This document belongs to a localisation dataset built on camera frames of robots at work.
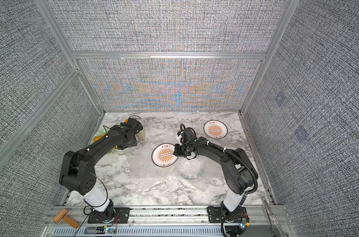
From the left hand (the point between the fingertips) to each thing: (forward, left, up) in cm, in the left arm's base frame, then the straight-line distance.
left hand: (130, 142), depth 90 cm
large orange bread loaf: (+5, +23, -2) cm, 24 cm away
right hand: (-5, -26, -2) cm, 26 cm away
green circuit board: (-43, +5, -9) cm, 45 cm away
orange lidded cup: (-1, -3, +20) cm, 20 cm away
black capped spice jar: (+10, -4, -7) cm, 13 cm away
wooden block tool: (-36, +31, -9) cm, 48 cm away
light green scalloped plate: (+11, +24, -5) cm, 27 cm away
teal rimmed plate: (-17, -37, -8) cm, 41 cm away
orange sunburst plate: (-5, -19, -10) cm, 22 cm away
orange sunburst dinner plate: (+14, -57, -9) cm, 59 cm away
